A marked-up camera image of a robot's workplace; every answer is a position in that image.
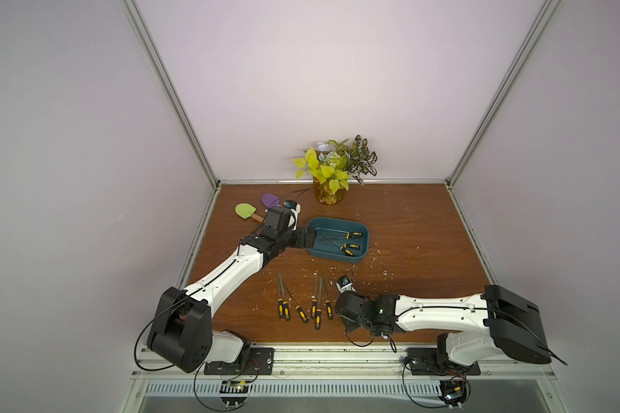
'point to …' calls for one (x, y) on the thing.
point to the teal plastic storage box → (343, 238)
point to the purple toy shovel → (269, 200)
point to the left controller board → (236, 387)
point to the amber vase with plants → (332, 164)
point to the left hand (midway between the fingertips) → (308, 230)
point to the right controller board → (453, 391)
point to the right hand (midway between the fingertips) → (343, 309)
